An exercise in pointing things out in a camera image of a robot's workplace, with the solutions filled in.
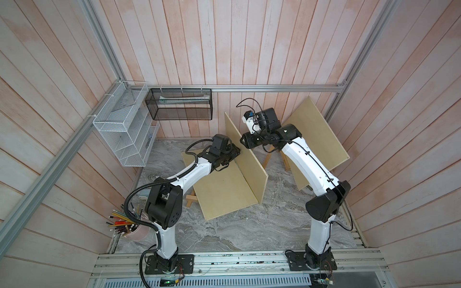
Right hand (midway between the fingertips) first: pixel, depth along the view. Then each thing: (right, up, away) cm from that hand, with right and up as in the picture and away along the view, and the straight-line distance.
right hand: (242, 138), depth 80 cm
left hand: (-1, -7, +10) cm, 12 cm away
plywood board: (-9, -27, +13) cm, 32 cm away
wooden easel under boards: (-25, -29, +6) cm, 39 cm away
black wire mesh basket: (-35, +23, +23) cm, 47 cm away
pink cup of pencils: (-51, -35, -9) cm, 62 cm away
